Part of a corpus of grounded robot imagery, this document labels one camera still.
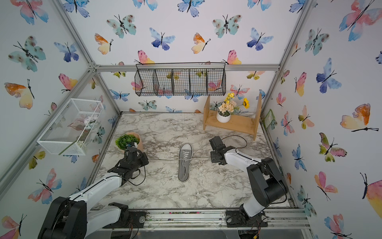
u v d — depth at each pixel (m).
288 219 0.75
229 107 0.91
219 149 0.73
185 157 0.91
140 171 0.77
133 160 0.70
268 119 1.12
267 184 0.45
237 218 0.73
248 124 1.04
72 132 0.72
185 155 0.93
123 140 0.89
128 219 0.70
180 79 0.99
